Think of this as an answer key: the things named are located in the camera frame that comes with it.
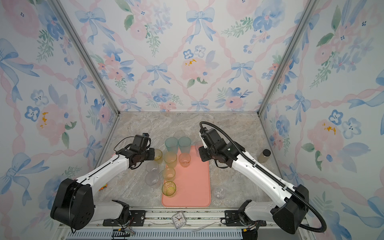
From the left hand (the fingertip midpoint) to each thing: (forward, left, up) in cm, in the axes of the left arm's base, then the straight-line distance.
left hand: (152, 151), depth 88 cm
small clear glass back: (+21, -14, -10) cm, 27 cm away
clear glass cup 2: (-14, -1, -8) cm, 16 cm away
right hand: (-5, -29, +11) cm, 32 cm away
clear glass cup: (-7, 0, -8) cm, 11 cm away
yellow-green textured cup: (-2, -10, -6) cm, 12 cm away
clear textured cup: (+12, -28, -10) cm, 32 cm away
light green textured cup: (-10, -10, -7) cm, 16 cm away
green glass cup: (-19, -11, -7) cm, 23 cm away
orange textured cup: (-2, -19, -7) cm, 20 cm away
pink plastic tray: (-16, -24, -7) cm, 30 cm away
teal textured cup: (+5, -19, +1) cm, 19 cm away
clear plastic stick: (-36, -30, -9) cm, 48 cm away
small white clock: (-34, -18, -7) cm, 39 cm away
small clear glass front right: (-21, -39, -8) cm, 45 cm away
